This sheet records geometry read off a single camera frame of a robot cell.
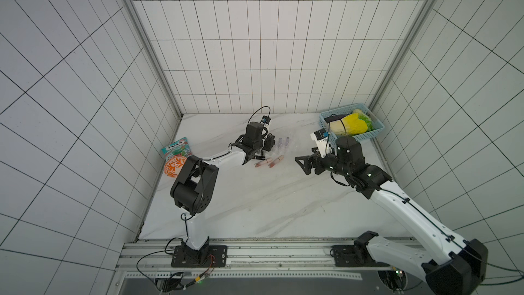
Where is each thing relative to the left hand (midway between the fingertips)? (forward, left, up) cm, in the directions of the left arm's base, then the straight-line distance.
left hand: (269, 139), depth 95 cm
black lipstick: (-4, +3, -10) cm, 12 cm away
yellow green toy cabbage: (+12, -44, -3) cm, 46 cm away
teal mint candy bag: (-1, +45, -8) cm, 46 cm away
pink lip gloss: (-6, -5, -9) cm, 12 cm away
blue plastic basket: (+14, -58, -4) cm, 60 cm away
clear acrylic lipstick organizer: (+2, -10, -6) cm, 12 cm away
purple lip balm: (+2, -6, -4) cm, 8 cm away
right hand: (-17, -10, +13) cm, 24 cm away
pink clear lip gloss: (-7, +1, -9) cm, 11 cm away
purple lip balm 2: (+2, -9, -5) cm, 11 cm away
